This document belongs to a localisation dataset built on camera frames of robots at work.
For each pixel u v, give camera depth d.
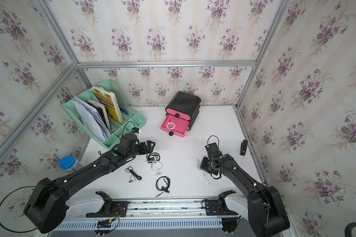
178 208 0.75
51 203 0.39
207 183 0.81
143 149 0.73
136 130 0.75
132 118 1.01
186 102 0.99
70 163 0.69
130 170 0.86
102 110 0.91
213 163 0.62
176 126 0.98
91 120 0.84
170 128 0.96
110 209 0.70
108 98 0.92
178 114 0.95
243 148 0.93
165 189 0.80
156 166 0.88
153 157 0.91
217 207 0.73
